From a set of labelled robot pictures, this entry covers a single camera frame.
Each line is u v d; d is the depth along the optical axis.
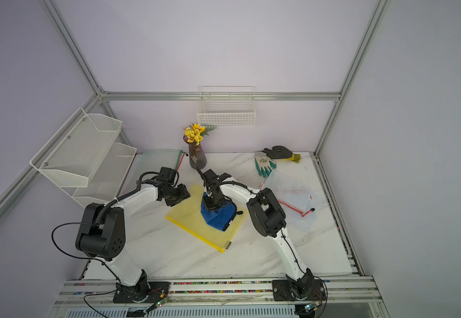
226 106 0.94
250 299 0.73
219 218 0.92
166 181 0.75
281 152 1.19
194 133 0.95
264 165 1.14
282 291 0.73
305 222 0.92
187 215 0.94
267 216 0.58
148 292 0.73
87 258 0.49
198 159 1.08
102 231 0.47
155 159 1.26
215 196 0.84
